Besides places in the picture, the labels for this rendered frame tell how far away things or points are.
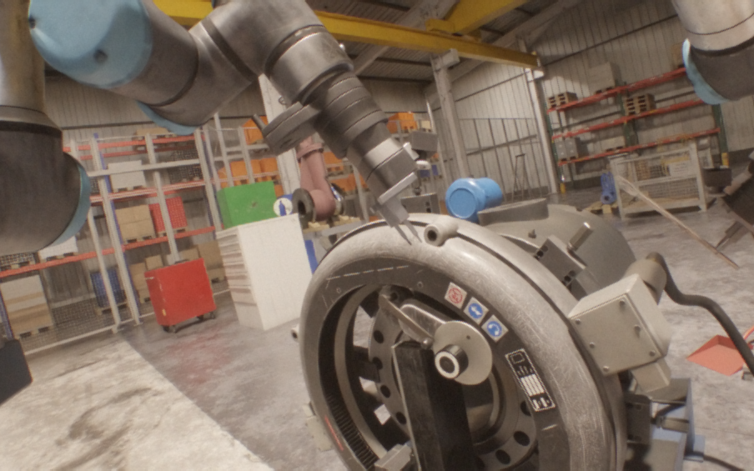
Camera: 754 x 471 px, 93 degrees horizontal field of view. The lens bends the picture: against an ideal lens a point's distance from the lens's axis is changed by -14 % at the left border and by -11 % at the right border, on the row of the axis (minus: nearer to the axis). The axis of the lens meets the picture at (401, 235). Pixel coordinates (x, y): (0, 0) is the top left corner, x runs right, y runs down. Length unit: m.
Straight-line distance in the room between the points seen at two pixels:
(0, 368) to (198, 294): 5.57
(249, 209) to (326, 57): 7.65
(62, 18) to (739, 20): 0.61
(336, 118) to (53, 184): 0.40
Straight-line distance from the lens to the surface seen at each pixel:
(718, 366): 2.24
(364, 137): 0.45
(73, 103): 14.90
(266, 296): 4.61
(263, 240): 4.62
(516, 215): 1.17
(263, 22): 0.49
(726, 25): 0.53
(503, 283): 0.63
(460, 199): 1.46
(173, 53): 0.44
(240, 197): 8.06
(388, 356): 1.02
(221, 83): 0.51
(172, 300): 5.97
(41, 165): 0.67
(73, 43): 0.41
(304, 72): 0.46
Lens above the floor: 1.01
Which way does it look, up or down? 4 degrees down
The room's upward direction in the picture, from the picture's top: 13 degrees counter-clockwise
